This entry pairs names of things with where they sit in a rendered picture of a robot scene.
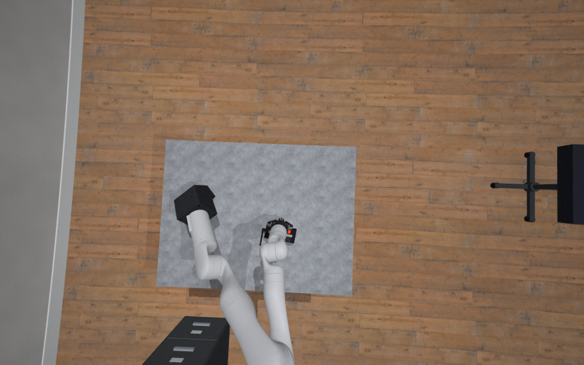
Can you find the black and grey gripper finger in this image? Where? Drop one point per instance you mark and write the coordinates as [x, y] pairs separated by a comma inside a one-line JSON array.
[[272, 222], [288, 224]]

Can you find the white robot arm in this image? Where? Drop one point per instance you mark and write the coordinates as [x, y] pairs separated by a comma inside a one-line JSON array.
[[237, 306]]

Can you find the black power strip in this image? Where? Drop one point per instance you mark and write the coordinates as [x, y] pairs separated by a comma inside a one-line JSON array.
[[290, 236]]

